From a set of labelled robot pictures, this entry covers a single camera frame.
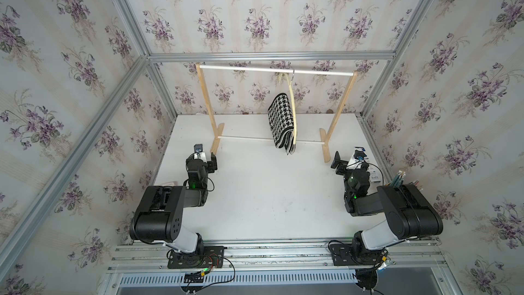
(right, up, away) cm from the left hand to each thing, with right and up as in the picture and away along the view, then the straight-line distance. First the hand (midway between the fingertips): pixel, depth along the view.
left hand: (207, 154), depth 92 cm
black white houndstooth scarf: (+33, +17, -5) cm, 38 cm away
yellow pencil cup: (+79, -8, -13) cm, 81 cm away
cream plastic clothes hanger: (+40, +39, +13) cm, 57 cm away
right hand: (+65, 0, -3) cm, 65 cm away
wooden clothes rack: (0, +13, +20) cm, 24 cm away
